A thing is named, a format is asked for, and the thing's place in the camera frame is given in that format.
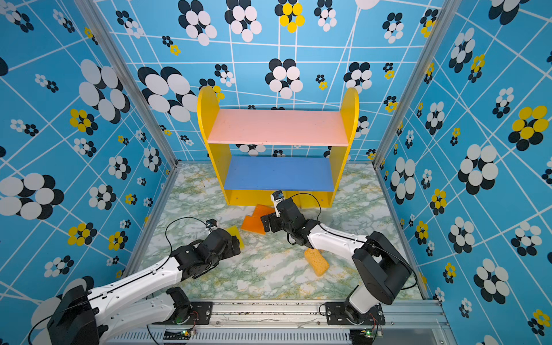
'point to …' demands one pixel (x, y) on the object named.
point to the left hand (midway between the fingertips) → (235, 243)
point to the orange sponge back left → (261, 210)
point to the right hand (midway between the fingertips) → (274, 213)
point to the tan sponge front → (316, 261)
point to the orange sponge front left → (254, 224)
